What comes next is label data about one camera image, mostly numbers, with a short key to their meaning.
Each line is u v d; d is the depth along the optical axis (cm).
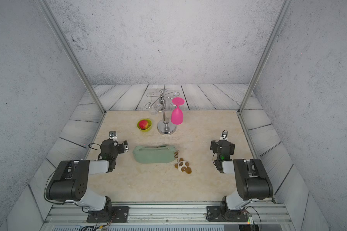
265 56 87
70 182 46
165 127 111
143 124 105
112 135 82
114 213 72
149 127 106
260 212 72
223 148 71
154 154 89
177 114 91
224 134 79
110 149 75
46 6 71
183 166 87
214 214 72
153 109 104
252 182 45
